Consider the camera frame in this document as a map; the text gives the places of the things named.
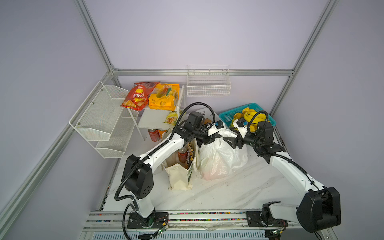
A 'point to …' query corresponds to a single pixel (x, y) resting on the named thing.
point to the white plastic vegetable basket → (207, 113)
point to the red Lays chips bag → (137, 98)
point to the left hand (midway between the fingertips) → (219, 134)
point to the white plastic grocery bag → (218, 159)
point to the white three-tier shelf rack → (154, 119)
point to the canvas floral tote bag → (179, 177)
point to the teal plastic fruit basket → (227, 116)
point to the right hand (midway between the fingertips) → (227, 132)
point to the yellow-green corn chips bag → (172, 118)
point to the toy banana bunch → (248, 115)
